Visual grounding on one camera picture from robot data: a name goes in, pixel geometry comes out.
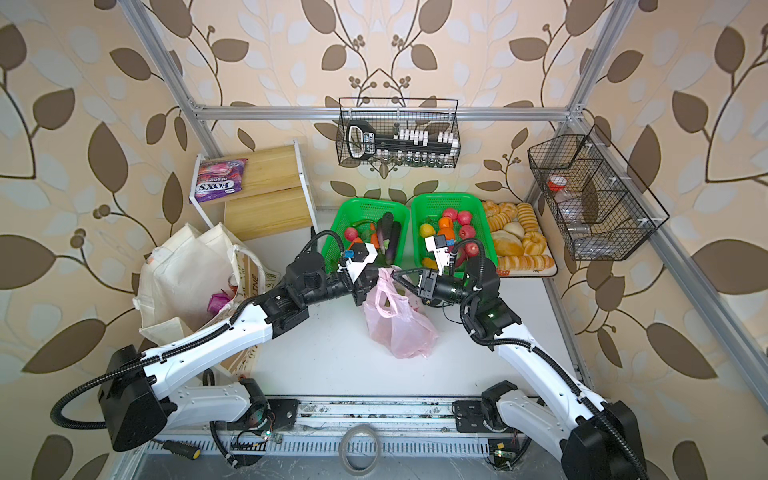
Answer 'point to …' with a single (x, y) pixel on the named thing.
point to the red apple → (467, 232)
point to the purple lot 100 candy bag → (216, 302)
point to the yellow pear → (430, 264)
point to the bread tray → (549, 272)
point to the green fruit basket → (462, 219)
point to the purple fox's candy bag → (218, 177)
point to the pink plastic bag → (394, 317)
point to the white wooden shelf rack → (276, 196)
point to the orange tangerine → (446, 228)
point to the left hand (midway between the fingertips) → (392, 267)
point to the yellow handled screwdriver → (182, 449)
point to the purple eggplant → (389, 230)
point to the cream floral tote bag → (195, 282)
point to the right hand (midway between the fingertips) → (396, 280)
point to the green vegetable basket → (364, 214)
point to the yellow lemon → (426, 230)
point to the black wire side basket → (604, 209)
